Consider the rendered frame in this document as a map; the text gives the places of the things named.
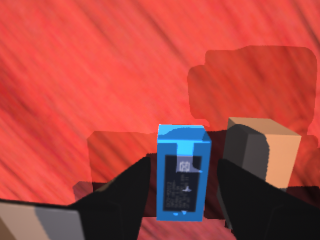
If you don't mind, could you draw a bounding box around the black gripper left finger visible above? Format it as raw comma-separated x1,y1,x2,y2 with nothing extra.
0,157,151,240

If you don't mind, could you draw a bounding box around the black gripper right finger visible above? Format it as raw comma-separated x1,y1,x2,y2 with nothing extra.
217,159,320,240

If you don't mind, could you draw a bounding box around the blue block with black label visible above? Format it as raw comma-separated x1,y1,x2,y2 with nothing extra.
156,125,212,222

